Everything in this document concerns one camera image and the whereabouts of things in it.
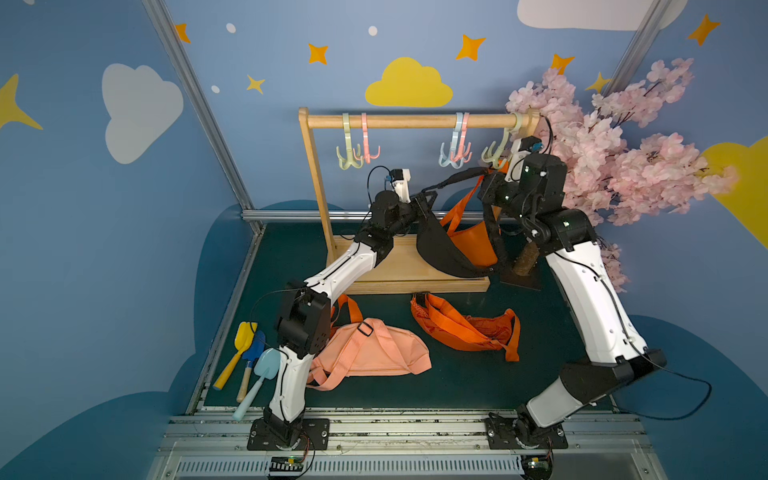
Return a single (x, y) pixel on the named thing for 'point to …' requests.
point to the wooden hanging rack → (408, 274)
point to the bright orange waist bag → (472, 243)
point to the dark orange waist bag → (353, 309)
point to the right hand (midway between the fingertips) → (491, 173)
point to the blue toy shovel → (251, 355)
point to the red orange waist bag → (487, 332)
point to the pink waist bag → (367, 348)
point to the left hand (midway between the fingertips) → (440, 188)
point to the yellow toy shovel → (243, 339)
